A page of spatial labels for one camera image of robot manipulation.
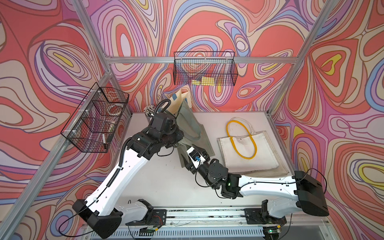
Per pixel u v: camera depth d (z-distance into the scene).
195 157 0.54
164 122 0.49
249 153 0.94
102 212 0.37
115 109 0.86
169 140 0.55
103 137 0.73
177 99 1.00
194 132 0.80
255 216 0.73
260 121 1.15
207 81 0.82
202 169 0.59
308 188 0.45
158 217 0.72
